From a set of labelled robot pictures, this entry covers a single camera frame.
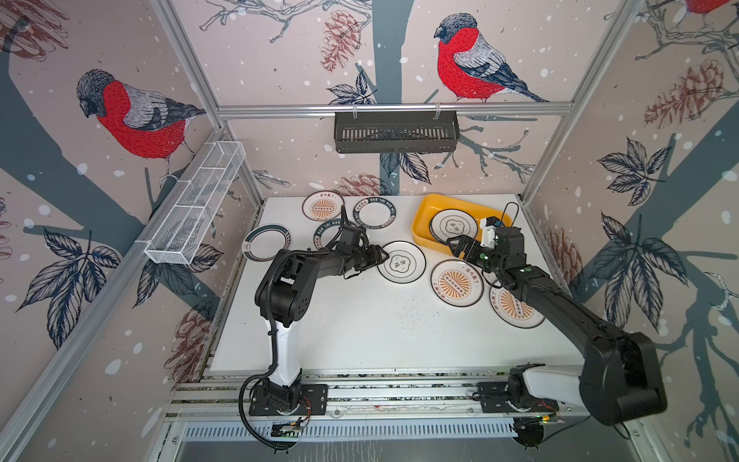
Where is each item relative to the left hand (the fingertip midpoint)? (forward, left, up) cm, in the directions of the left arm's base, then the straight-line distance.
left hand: (384, 257), depth 98 cm
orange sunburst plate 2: (-8, -25, -3) cm, 27 cm away
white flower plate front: (+17, -28, -2) cm, 33 cm away
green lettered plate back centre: (+24, +3, -3) cm, 24 cm away
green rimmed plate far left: (+11, +47, -6) cm, 49 cm away
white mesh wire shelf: (-10, +52, +26) cm, 59 cm away
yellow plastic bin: (+26, -21, -1) cm, 33 cm away
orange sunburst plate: (+29, +26, -4) cm, 39 cm away
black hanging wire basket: (+39, -5, +24) cm, 46 cm away
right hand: (-5, -21, +13) cm, 25 cm away
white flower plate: (0, -8, -4) cm, 9 cm away
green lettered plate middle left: (+14, +23, -4) cm, 27 cm away
